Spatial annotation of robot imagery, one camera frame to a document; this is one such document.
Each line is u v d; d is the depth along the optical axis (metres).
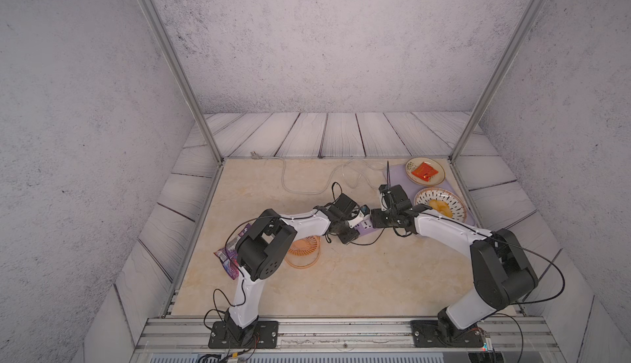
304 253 0.87
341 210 0.77
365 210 0.85
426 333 0.73
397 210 0.72
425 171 1.12
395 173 1.15
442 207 0.99
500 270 0.45
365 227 0.94
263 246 0.53
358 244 0.91
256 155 1.23
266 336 0.73
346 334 0.74
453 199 1.02
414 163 1.17
